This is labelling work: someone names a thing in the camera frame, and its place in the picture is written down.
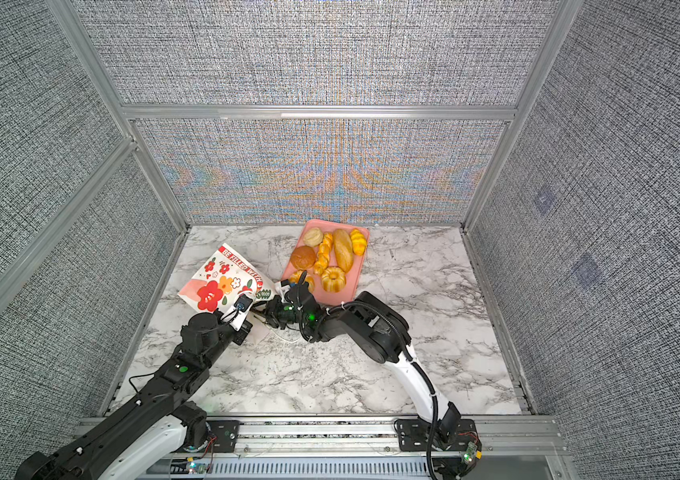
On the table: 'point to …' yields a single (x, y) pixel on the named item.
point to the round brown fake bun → (303, 257)
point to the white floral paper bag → (227, 284)
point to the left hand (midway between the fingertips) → (246, 304)
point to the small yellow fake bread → (333, 279)
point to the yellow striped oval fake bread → (359, 241)
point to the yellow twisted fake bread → (323, 253)
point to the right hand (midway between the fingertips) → (249, 311)
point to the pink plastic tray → (331, 256)
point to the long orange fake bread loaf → (343, 247)
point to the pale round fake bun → (313, 237)
